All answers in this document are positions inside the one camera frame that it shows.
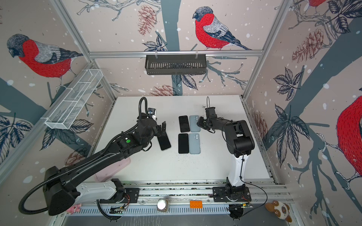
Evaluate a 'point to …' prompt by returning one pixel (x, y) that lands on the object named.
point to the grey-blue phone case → (194, 119)
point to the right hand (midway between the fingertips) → (198, 121)
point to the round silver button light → (162, 205)
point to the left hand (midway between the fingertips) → (160, 119)
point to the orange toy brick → (196, 204)
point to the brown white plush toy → (281, 210)
